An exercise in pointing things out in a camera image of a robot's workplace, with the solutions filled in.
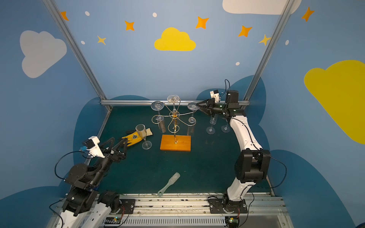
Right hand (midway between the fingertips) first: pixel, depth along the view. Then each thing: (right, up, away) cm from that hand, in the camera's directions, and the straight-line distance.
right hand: (199, 105), depth 78 cm
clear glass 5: (-3, -9, +7) cm, 11 cm away
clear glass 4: (-22, 0, -2) cm, 22 cm away
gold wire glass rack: (-19, -3, -2) cm, 20 cm away
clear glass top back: (-14, +4, +2) cm, 15 cm away
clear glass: (+24, -15, +30) cm, 41 cm away
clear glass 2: (+13, -16, +30) cm, 36 cm away
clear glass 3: (-34, -15, +6) cm, 37 cm away
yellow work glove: (-43, -21, +22) cm, 53 cm away
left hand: (-37, -16, -15) cm, 43 cm away
